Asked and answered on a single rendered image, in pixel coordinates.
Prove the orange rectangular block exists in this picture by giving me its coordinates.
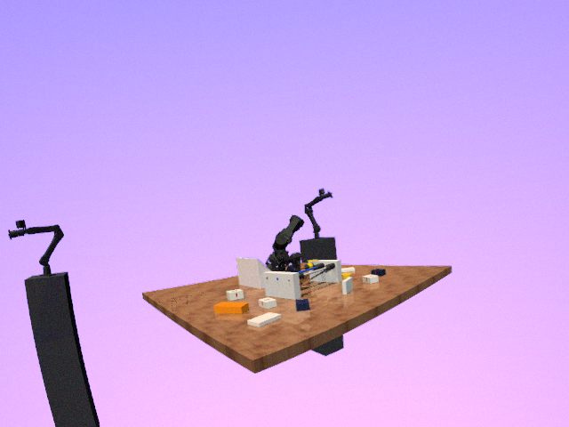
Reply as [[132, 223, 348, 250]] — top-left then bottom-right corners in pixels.
[[213, 302, 249, 314]]

